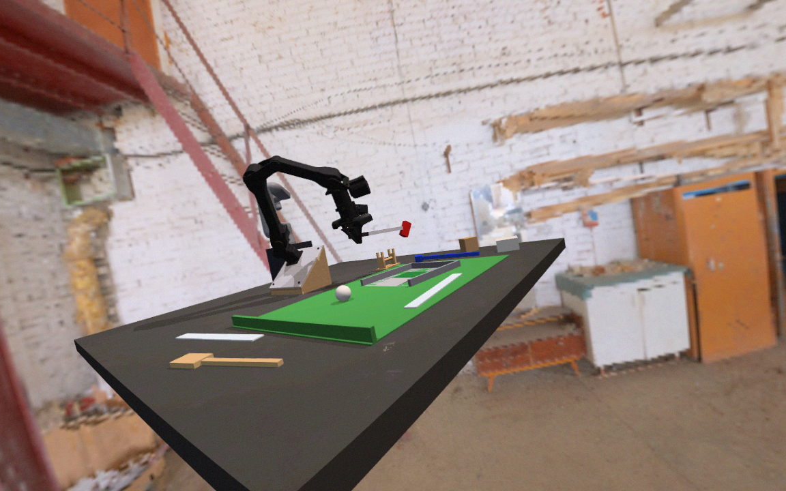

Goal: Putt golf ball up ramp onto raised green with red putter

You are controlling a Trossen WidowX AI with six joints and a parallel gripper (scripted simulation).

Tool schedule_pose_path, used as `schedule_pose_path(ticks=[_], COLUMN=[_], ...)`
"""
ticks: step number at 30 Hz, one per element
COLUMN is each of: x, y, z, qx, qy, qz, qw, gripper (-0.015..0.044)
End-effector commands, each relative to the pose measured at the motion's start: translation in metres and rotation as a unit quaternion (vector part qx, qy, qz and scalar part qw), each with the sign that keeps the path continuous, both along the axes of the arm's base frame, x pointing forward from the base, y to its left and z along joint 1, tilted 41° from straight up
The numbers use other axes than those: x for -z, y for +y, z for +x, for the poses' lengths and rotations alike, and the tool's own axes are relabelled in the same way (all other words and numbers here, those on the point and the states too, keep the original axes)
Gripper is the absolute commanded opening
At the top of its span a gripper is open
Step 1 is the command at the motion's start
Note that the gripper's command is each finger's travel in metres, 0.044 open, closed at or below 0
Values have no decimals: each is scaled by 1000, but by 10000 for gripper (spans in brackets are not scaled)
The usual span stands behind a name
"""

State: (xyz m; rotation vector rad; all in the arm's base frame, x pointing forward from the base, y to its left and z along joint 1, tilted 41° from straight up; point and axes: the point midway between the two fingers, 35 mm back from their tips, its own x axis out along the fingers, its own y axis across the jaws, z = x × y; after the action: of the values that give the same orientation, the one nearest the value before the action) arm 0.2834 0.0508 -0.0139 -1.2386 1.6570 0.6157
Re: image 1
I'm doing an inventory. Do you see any blue golf putter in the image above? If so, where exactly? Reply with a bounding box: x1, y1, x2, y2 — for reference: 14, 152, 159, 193
415, 252, 480, 263

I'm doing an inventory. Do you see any green flat mat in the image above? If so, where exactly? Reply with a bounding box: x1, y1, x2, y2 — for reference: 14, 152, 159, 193
232, 255, 509, 346

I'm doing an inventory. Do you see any white golf ball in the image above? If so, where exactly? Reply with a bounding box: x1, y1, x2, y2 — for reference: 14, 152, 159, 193
335, 286, 351, 301

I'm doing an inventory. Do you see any white flat bar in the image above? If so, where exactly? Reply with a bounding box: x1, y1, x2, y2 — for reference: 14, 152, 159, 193
404, 273, 462, 309
175, 333, 264, 342

